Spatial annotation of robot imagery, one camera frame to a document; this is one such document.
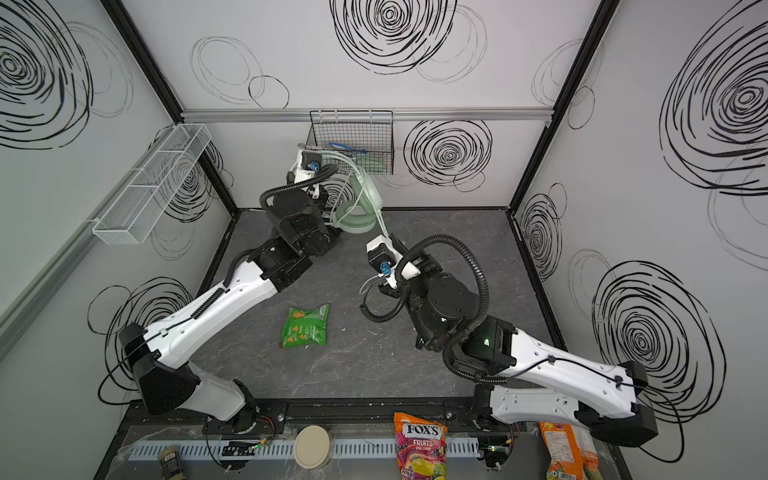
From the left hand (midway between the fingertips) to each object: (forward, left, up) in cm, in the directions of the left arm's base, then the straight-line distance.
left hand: (287, 176), depth 63 cm
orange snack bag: (-43, -64, -41) cm, 88 cm away
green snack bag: (-17, +2, -41) cm, 45 cm away
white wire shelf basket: (-2, +42, -12) cm, 43 cm away
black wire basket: (+37, -12, -13) cm, 41 cm away
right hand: (-15, -24, -1) cm, 28 cm away
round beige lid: (-45, -7, -38) cm, 59 cm away
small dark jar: (-48, +25, -42) cm, 69 cm away
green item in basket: (+30, -15, -19) cm, 39 cm away
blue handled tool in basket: (+29, -6, -12) cm, 32 cm away
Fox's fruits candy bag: (-43, -31, -41) cm, 67 cm away
